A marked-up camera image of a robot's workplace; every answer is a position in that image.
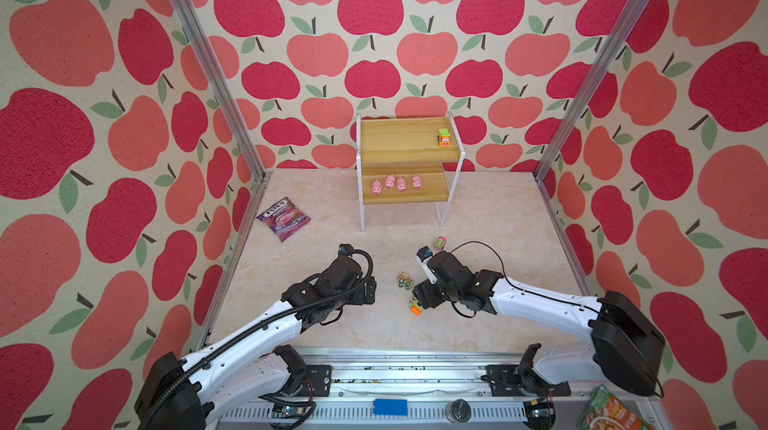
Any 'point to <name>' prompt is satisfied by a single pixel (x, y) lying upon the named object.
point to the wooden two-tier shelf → (407, 161)
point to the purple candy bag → (285, 218)
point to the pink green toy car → (440, 243)
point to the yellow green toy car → (403, 280)
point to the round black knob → (458, 411)
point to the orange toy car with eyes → (415, 308)
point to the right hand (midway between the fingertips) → (428, 284)
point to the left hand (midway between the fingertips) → (368, 287)
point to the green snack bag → (607, 411)
